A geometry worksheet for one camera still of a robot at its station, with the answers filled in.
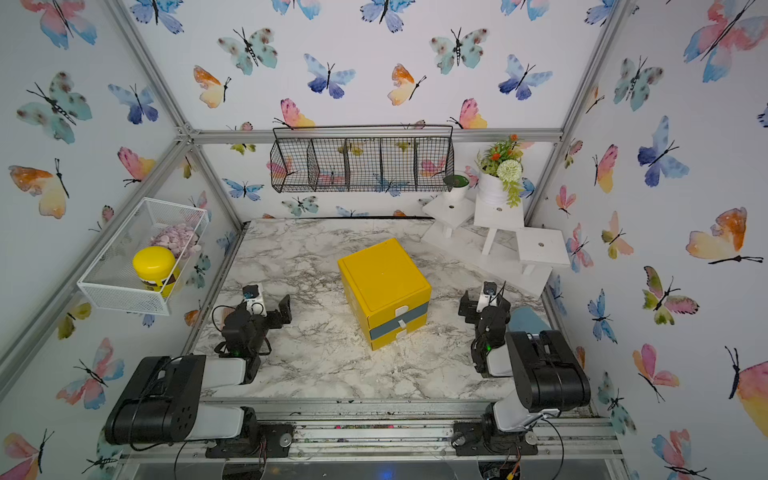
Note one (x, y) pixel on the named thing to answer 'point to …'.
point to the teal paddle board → (526, 319)
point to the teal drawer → (399, 323)
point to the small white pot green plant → (455, 188)
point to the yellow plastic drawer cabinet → (388, 289)
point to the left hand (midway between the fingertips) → (275, 294)
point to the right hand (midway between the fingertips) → (487, 291)
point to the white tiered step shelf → (488, 238)
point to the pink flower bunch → (182, 240)
